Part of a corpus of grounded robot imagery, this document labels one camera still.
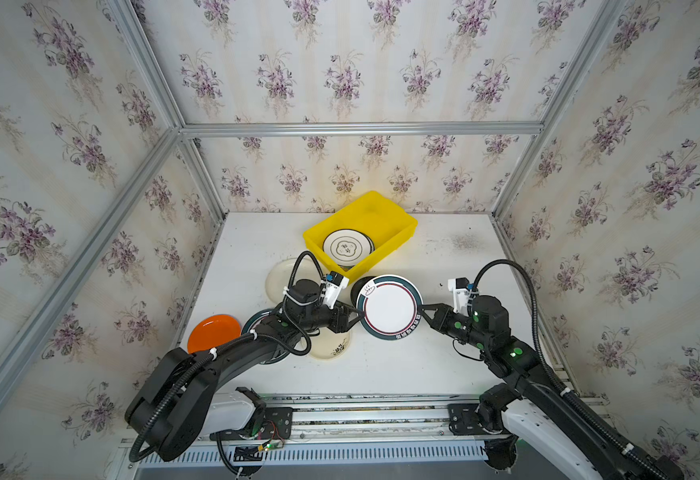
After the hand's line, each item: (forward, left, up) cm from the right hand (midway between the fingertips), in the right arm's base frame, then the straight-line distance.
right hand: (414, 311), depth 75 cm
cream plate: (-2, +23, -16) cm, 28 cm away
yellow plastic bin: (+47, +2, -15) cm, 49 cm away
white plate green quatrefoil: (+34, +17, -14) cm, 40 cm away
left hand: (+3, +14, -4) cm, 15 cm away
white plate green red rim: (+3, +5, -4) cm, 7 cm away
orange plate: (+3, +59, -16) cm, 61 cm away
